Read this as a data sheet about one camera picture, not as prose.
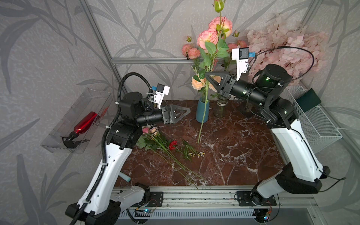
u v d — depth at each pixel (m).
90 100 0.78
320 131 0.61
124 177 0.79
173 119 0.46
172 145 0.89
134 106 0.41
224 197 0.75
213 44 0.40
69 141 0.58
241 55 0.39
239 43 0.84
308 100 0.70
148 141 0.92
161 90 0.49
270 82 0.34
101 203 0.36
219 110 1.08
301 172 0.40
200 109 0.94
